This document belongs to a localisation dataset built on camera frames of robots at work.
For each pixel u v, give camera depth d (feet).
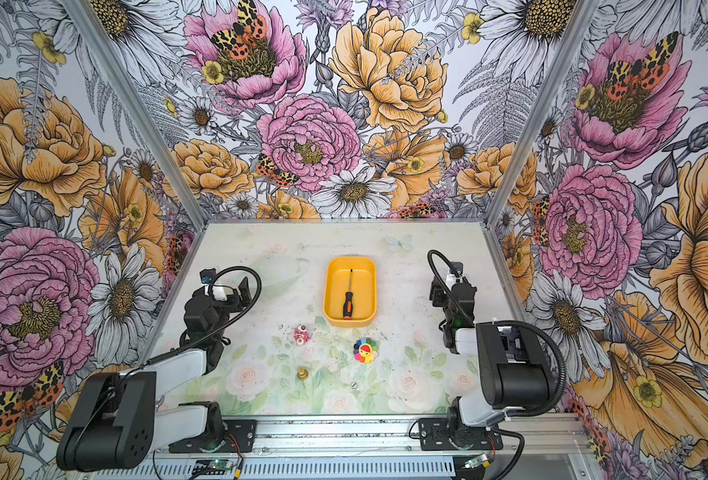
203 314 2.17
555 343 1.44
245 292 2.79
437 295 2.80
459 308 2.22
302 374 2.70
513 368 1.51
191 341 2.25
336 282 3.39
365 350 2.86
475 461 2.35
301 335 2.86
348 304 3.15
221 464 2.32
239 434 2.45
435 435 2.42
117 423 1.36
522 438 2.13
